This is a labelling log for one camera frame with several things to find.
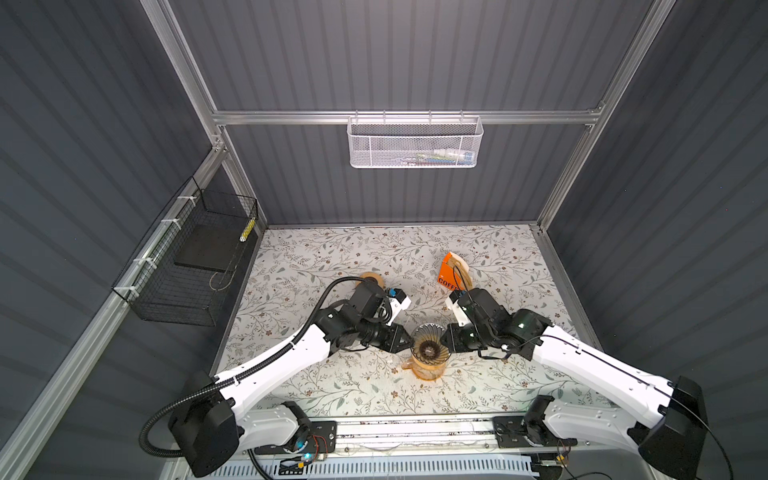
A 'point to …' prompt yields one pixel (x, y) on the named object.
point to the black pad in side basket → (209, 246)
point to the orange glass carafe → (423, 371)
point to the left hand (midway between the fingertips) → (413, 343)
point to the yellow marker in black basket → (247, 230)
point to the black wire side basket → (159, 290)
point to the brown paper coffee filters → (463, 269)
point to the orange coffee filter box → (447, 275)
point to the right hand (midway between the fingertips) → (443, 343)
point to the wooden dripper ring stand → (426, 367)
